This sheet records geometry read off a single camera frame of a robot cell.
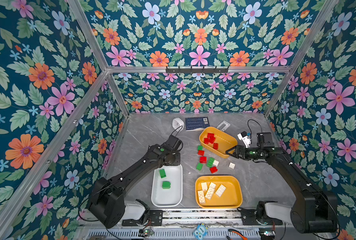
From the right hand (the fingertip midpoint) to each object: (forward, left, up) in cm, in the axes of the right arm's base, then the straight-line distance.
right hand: (231, 152), depth 80 cm
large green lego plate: (+2, +10, -15) cm, 18 cm away
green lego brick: (-12, +36, -15) cm, 41 cm away
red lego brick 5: (+2, +14, -13) cm, 19 cm away
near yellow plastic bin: (-19, -1, -17) cm, 25 cm away
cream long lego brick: (-19, +16, -14) cm, 29 cm away
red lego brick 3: (+13, +5, -14) cm, 20 cm away
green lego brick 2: (-6, +39, -13) cm, 42 cm away
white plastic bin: (-15, +36, -15) cm, 41 cm away
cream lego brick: (-16, +11, -14) cm, 24 cm away
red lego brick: (+20, +8, -14) cm, 25 cm away
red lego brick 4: (-3, +8, -16) cm, 18 cm away
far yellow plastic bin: (+17, -2, -15) cm, 23 cm away
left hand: (-2, +29, -3) cm, 29 cm away
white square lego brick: (+1, +6, -15) cm, 16 cm away
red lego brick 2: (+23, +8, -13) cm, 27 cm away
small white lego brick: (-14, +14, -14) cm, 24 cm away
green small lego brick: (-1, +17, -15) cm, 22 cm away
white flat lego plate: (-1, -3, -15) cm, 15 cm away
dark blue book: (+32, +17, -13) cm, 39 cm away
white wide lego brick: (-16, +6, -13) cm, 22 cm away
